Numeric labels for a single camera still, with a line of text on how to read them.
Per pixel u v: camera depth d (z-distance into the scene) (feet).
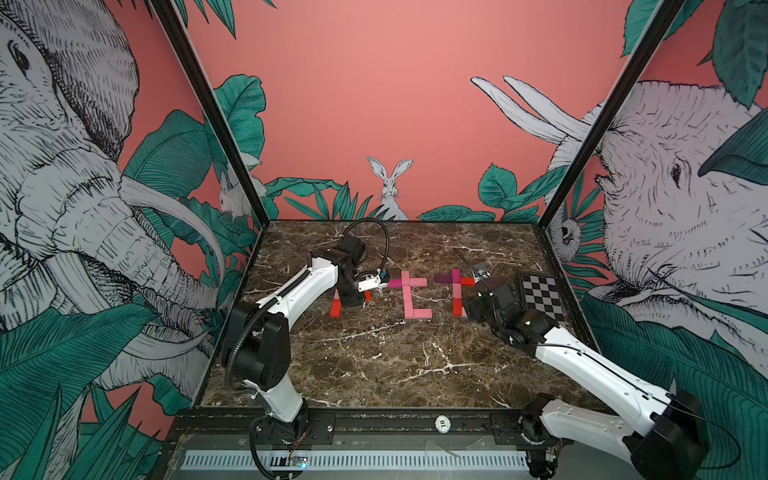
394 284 3.32
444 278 3.40
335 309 3.13
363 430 2.45
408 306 3.13
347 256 2.12
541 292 3.18
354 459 2.31
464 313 2.45
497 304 1.93
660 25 2.33
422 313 3.10
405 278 3.40
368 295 3.30
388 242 3.85
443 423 2.45
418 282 3.35
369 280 2.52
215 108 2.87
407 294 3.27
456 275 3.42
